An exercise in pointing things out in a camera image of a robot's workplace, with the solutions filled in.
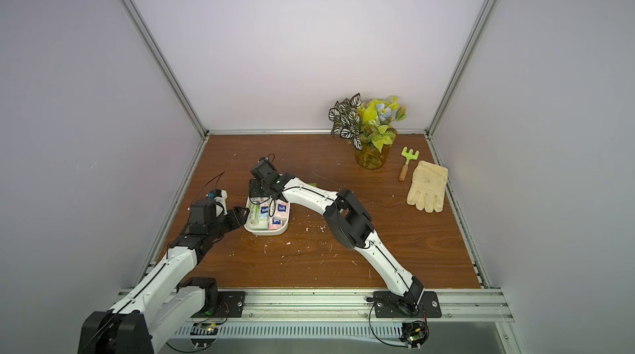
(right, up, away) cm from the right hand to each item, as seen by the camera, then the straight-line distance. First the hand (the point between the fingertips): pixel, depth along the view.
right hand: (253, 184), depth 93 cm
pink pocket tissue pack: (+12, -9, -4) cm, 15 cm away
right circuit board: (+54, -41, -23) cm, 71 cm away
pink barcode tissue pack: (+10, -13, -7) cm, 18 cm away
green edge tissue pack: (+2, -10, -5) cm, 12 cm away
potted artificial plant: (+45, +23, 0) cm, 51 cm away
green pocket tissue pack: (+24, +3, -26) cm, 36 cm away
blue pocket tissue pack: (+5, -10, -3) cm, 11 cm away
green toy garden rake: (+66, +11, +17) cm, 69 cm away
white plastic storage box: (+7, -16, -9) cm, 19 cm away
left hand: (0, -9, -6) cm, 11 cm away
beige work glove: (+71, -2, +7) cm, 71 cm away
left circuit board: (-9, -43, -21) cm, 48 cm away
